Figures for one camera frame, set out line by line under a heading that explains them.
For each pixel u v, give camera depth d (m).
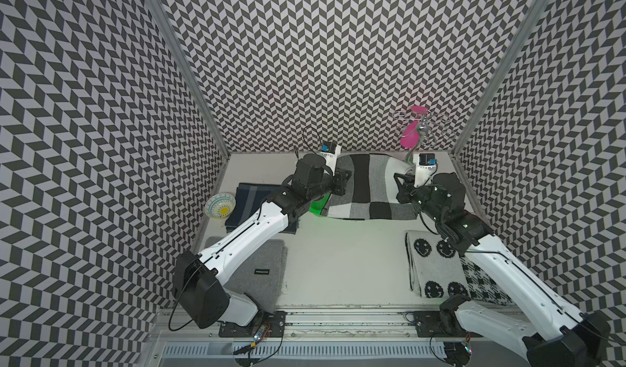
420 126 0.89
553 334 0.39
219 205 0.99
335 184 0.64
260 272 0.79
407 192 0.63
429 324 0.74
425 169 0.61
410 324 0.74
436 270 0.79
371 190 0.79
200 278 0.39
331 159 0.65
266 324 0.71
